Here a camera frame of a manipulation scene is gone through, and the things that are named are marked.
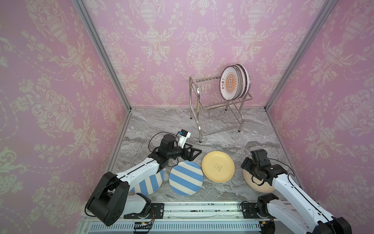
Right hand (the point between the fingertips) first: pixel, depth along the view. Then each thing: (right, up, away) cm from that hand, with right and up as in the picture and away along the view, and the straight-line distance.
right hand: (247, 165), depth 85 cm
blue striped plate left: (-57, -11, -2) cm, 58 cm away
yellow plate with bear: (-16, -2, +5) cm, 17 cm away
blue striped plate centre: (-36, -8, +1) cm, 37 cm away
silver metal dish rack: (-15, +34, +33) cm, 50 cm away
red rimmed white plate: (-12, +50, +7) cm, 52 cm away
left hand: (-30, +10, -5) cm, 32 cm away
